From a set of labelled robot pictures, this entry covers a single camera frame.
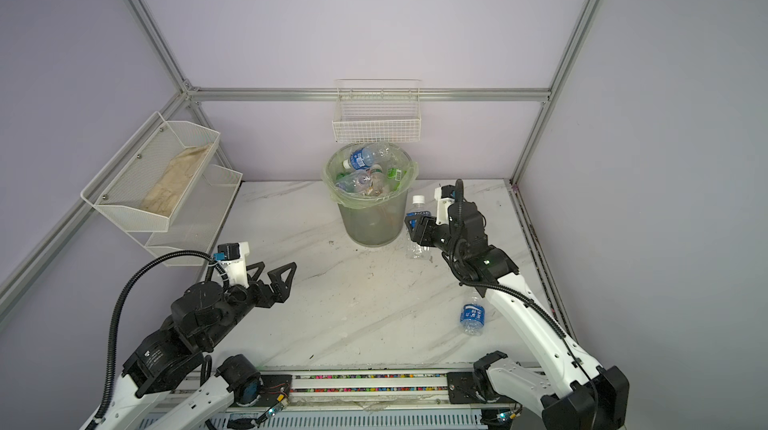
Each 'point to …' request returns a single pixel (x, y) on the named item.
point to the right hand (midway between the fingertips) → (411, 218)
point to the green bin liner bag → (348, 200)
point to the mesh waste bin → (376, 226)
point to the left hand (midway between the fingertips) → (279, 268)
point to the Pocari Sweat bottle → (418, 209)
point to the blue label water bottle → (359, 159)
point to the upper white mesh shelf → (150, 176)
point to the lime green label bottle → (394, 173)
